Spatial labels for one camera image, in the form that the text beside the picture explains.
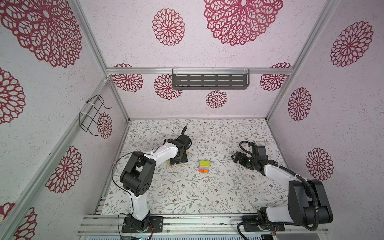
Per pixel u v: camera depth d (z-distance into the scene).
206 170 0.92
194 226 0.75
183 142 0.75
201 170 0.92
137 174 0.49
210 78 0.92
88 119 0.75
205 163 0.96
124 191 0.51
